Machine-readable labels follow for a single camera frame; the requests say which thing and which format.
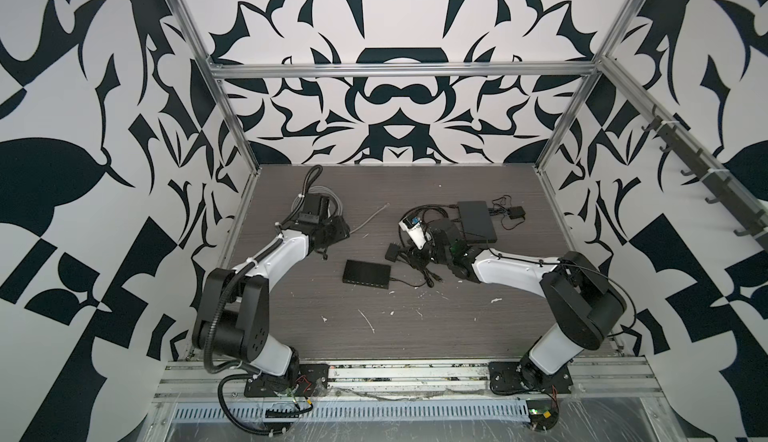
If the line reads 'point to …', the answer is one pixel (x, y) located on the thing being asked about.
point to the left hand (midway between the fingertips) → (345, 224)
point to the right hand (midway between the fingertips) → (406, 242)
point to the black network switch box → (476, 222)
